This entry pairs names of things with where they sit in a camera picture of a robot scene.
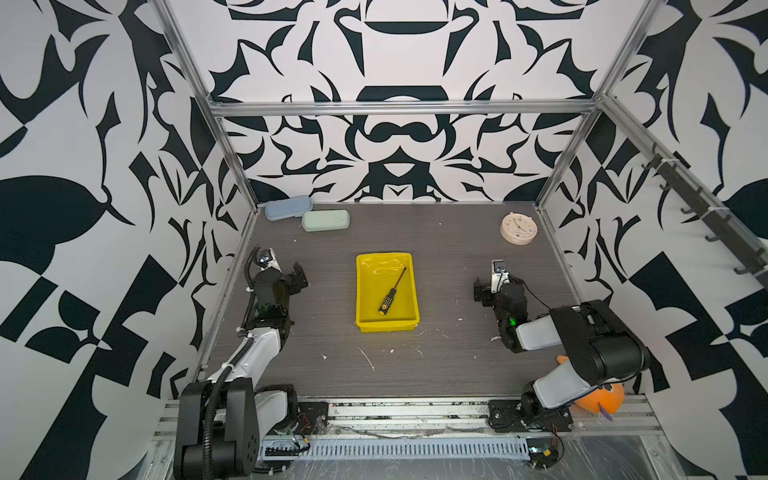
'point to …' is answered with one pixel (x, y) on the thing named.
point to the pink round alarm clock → (518, 229)
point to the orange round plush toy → (611, 402)
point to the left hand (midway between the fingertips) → (276, 264)
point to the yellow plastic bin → (375, 274)
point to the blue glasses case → (288, 207)
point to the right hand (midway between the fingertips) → (495, 272)
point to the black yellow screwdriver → (389, 296)
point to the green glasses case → (325, 220)
